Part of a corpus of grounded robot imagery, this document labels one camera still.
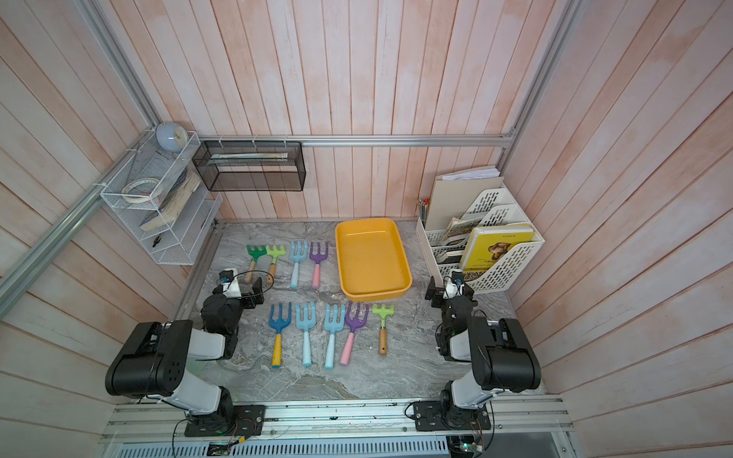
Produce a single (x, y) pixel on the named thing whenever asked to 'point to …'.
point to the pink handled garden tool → (352, 323)
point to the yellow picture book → (486, 246)
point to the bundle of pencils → (423, 208)
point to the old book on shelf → (175, 203)
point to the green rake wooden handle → (255, 253)
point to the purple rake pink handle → (317, 258)
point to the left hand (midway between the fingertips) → (248, 280)
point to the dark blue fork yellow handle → (279, 324)
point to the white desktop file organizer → (443, 248)
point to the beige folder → (452, 197)
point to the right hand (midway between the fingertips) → (447, 276)
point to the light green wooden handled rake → (275, 253)
